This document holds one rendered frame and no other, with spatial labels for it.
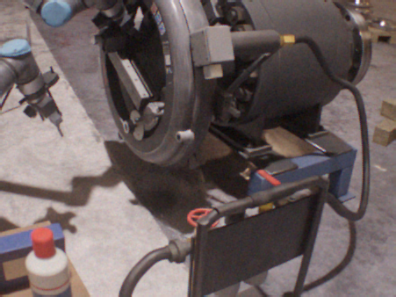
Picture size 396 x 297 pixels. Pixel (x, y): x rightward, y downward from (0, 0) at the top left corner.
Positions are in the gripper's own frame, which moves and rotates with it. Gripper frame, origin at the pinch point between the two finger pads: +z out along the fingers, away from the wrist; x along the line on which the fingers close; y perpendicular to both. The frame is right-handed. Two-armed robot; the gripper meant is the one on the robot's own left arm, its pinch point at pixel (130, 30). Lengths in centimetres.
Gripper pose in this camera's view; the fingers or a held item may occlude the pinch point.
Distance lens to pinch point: 182.7
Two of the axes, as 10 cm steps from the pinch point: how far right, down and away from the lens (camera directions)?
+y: 7.6, -6.6, -0.1
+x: -6.0, -6.9, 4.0
